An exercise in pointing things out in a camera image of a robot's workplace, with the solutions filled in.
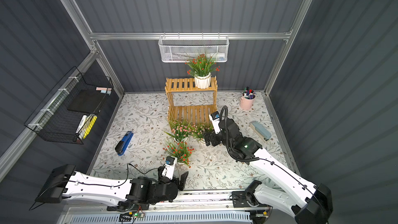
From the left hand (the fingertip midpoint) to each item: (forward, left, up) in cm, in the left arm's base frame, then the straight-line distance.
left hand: (181, 173), depth 74 cm
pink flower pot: (+20, +2, +6) cm, 22 cm away
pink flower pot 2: (+18, -7, +4) cm, 20 cm away
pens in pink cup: (+49, -42, +5) cm, 64 cm away
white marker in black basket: (+17, +45, +19) cm, 52 cm away
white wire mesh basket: (+70, +2, +26) cm, 74 cm away
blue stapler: (+18, +37, -6) cm, 42 cm away
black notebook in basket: (+29, +48, +21) cm, 59 cm away
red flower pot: (+11, 0, +2) cm, 11 cm away
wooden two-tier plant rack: (+43, -4, -8) cm, 44 cm away
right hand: (+17, -15, +13) cm, 26 cm away
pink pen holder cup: (+48, -41, -4) cm, 63 cm away
